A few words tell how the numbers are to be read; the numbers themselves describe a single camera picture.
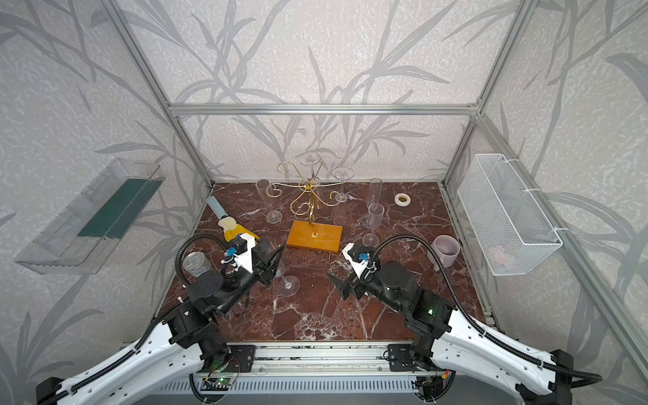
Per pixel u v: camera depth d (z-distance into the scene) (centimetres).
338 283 59
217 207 106
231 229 102
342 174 79
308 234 102
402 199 115
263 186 91
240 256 55
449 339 48
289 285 78
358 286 57
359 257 54
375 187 90
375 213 97
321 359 75
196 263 88
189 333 51
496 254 73
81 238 63
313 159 81
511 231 61
